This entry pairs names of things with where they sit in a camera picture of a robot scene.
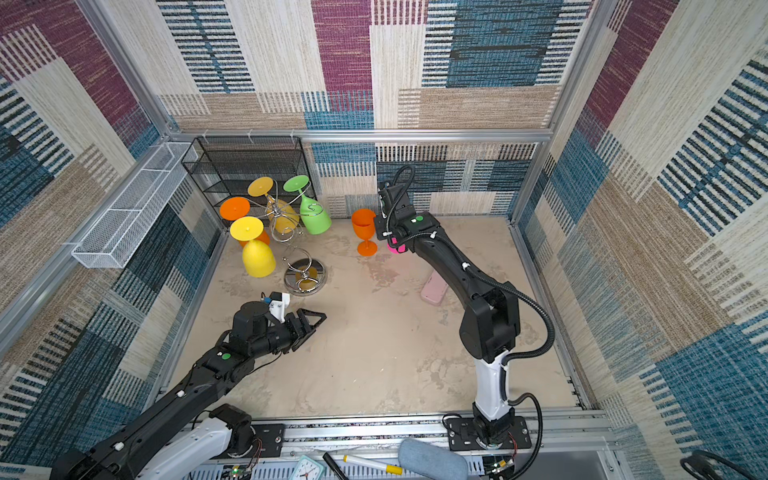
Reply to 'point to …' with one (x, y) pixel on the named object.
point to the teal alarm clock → (307, 469)
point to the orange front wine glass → (364, 225)
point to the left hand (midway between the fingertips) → (323, 322)
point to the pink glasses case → (434, 288)
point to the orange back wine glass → (237, 208)
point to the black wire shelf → (222, 166)
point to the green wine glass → (314, 217)
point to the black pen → (334, 466)
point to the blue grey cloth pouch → (419, 460)
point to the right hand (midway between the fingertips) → (393, 223)
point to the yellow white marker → (386, 468)
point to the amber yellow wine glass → (284, 216)
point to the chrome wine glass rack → (304, 276)
